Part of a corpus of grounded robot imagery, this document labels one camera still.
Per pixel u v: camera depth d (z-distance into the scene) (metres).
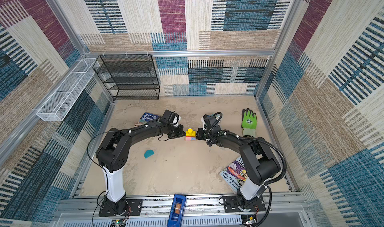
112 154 0.51
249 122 1.03
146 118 1.05
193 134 0.94
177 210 0.67
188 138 0.94
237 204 0.73
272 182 0.48
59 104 0.71
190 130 0.91
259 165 0.46
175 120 0.81
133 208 0.73
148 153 0.91
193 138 0.94
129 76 1.09
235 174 0.81
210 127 0.73
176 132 0.85
